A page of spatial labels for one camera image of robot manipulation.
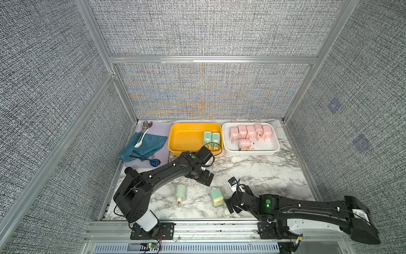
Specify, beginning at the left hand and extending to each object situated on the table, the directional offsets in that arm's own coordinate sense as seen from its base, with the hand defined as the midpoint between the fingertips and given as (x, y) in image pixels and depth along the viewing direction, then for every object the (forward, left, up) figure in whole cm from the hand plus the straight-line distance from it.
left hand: (206, 179), depth 82 cm
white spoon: (+30, +42, -8) cm, 53 cm away
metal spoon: (+45, +40, -5) cm, 61 cm away
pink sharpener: (+30, -20, -2) cm, 36 cm away
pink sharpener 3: (+31, -32, -1) cm, 45 cm away
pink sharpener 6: (+22, -25, -1) cm, 33 cm away
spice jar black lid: (+9, +44, -5) cm, 45 cm away
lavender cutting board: (+42, +29, -8) cm, 51 cm away
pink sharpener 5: (+31, -42, -1) cm, 53 cm away
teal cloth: (+27, +36, -9) cm, 46 cm away
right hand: (-8, -12, 0) cm, 14 cm away
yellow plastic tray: (+35, +14, -9) cm, 39 cm away
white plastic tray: (+23, -44, -7) cm, 50 cm away
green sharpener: (+27, -2, -1) cm, 27 cm away
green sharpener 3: (-7, +13, -2) cm, 15 cm away
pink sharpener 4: (+32, -36, 0) cm, 48 cm away
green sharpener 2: (+27, -8, -1) cm, 28 cm away
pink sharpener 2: (+32, -26, 0) cm, 41 cm away
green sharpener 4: (-9, -5, -1) cm, 10 cm away
